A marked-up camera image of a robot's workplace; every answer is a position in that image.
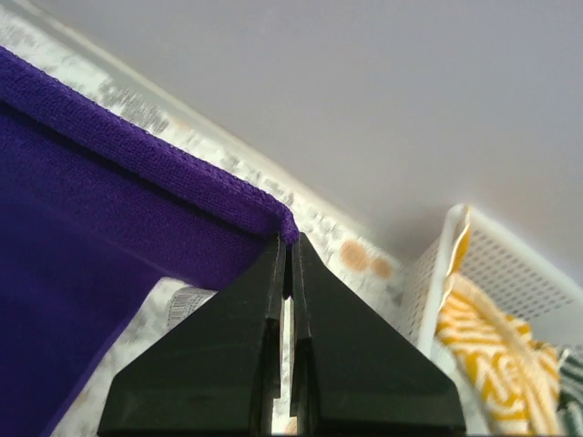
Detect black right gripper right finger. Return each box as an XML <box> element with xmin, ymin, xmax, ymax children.
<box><xmin>290</xmin><ymin>235</ymin><xmax>466</xmax><ymax>435</ymax></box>

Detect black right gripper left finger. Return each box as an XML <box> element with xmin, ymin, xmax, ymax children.
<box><xmin>97</xmin><ymin>238</ymin><xmax>286</xmax><ymax>436</ymax></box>

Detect yellow white striped towel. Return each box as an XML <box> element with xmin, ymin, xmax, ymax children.
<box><xmin>435</xmin><ymin>272</ymin><xmax>564</xmax><ymax>436</ymax></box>

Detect white plastic laundry basket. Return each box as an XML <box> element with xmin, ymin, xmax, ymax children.
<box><xmin>403</xmin><ymin>203</ymin><xmax>583</xmax><ymax>365</ymax></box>

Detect green white striped towel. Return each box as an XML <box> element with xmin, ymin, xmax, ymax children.
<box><xmin>557</xmin><ymin>348</ymin><xmax>582</xmax><ymax>436</ymax></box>

